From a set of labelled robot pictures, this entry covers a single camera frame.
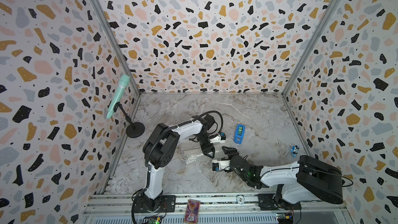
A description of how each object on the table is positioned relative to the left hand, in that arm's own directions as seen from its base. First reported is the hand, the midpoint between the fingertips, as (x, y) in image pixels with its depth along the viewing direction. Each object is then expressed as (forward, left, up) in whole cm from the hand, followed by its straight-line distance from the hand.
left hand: (214, 151), depth 89 cm
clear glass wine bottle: (-5, +13, +3) cm, 14 cm away
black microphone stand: (+16, +50, -1) cm, 53 cm away
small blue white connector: (+1, -47, -2) cm, 47 cm away
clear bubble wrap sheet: (-7, +6, -2) cm, 10 cm away
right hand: (-1, -7, +4) cm, 8 cm away
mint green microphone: (+23, +45, +34) cm, 61 cm away
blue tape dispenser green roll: (+11, -16, +1) cm, 19 cm away
